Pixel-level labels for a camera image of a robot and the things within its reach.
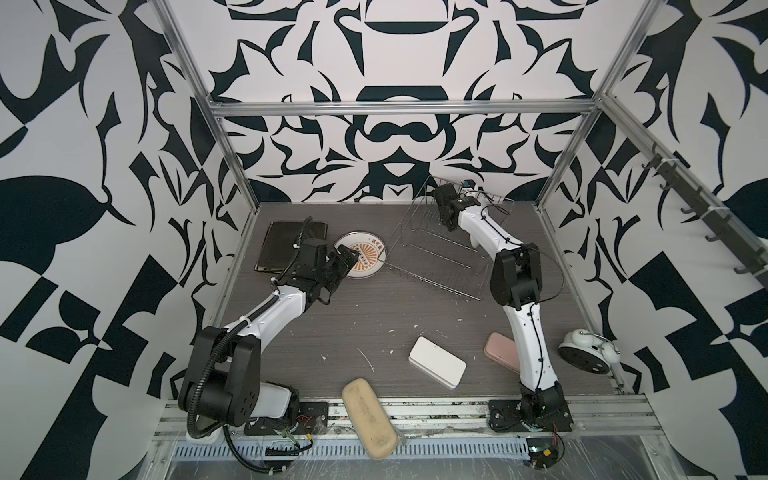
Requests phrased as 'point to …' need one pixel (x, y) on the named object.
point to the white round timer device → (589, 351)
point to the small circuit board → (543, 452)
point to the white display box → (215, 438)
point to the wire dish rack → (423, 245)
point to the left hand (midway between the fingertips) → (355, 255)
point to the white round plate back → (372, 252)
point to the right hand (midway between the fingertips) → (479, 211)
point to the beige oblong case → (370, 419)
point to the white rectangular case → (437, 362)
